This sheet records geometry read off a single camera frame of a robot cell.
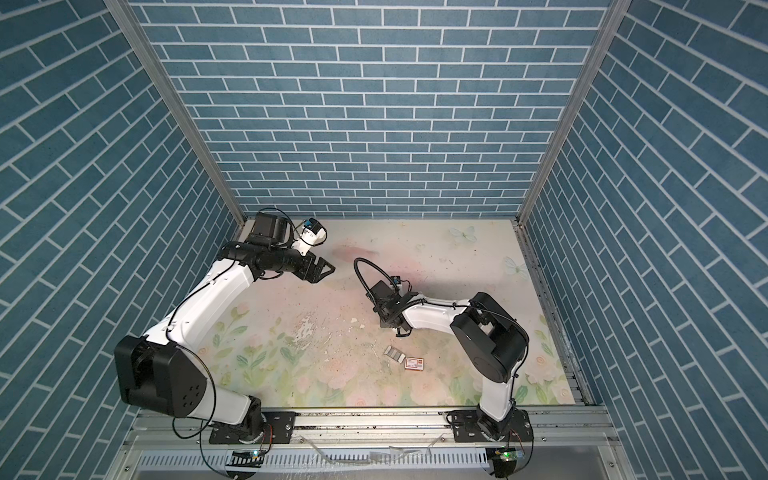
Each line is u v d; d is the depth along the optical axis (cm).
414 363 83
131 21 71
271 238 64
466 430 73
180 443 72
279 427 73
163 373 41
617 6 70
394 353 86
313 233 72
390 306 71
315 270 72
